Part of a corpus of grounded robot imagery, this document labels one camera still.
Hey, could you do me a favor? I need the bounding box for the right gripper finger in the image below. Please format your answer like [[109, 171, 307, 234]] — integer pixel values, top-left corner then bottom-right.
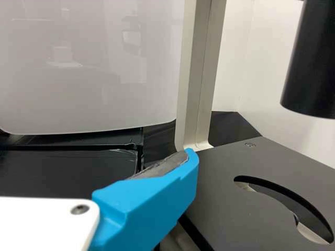
[[87, 147, 200, 251]]

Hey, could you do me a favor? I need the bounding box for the black platform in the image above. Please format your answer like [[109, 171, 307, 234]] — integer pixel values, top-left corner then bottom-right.
[[0, 127, 176, 168]]

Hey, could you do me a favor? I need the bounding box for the black tray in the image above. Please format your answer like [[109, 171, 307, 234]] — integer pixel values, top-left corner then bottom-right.
[[0, 142, 147, 198]]

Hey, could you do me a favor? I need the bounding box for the cream microscope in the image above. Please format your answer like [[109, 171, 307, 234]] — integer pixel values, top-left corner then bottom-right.
[[172, 0, 335, 251]]

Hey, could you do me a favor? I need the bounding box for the white box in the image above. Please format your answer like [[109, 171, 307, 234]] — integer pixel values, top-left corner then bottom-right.
[[0, 0, 185, 136]]

